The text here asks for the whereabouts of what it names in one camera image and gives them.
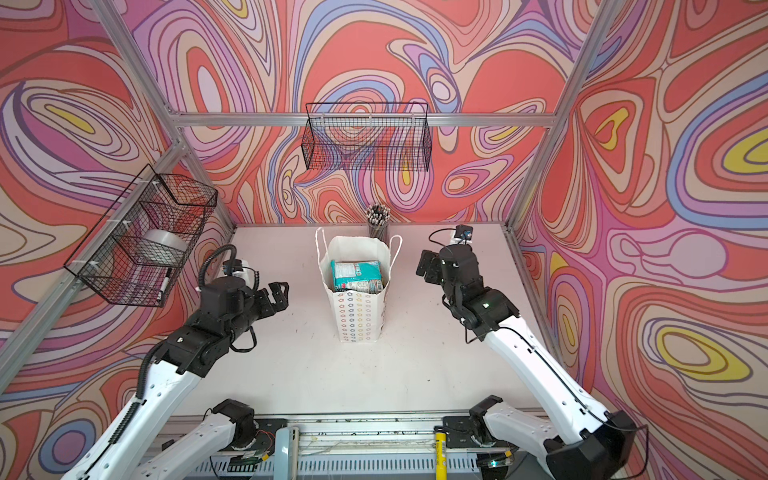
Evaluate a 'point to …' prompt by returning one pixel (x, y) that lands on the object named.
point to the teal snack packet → (363, 276)
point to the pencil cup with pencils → (378, 218)
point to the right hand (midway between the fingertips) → (440, 263)
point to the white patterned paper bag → (358, 317)
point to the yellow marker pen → (441, 454)
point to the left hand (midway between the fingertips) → (276, 288)
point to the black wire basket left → (107, 263)
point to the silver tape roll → (163, 247)
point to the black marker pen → (164, 284)
